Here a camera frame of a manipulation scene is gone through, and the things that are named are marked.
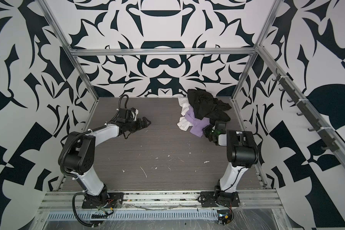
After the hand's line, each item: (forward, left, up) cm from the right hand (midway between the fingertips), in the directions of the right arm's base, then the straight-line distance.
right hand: (203, 126), depth 100 cm
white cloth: (+21, +11, 0) cm, 23 cm away
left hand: (0, +37, +7) cm, 38 cm away
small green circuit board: (-50, -4, -4) cm, 51 cm away
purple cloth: (+2, +3, 0) cm, 4 cm away
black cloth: (+13, -2, +6) cm, 15 cm away
